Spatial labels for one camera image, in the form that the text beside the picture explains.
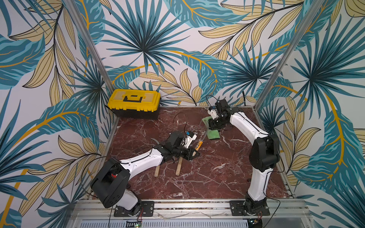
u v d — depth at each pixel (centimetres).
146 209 73
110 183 42
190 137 74
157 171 85
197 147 78
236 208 73
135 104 96
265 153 52
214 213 73
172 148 65
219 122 79
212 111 86
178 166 87
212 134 86
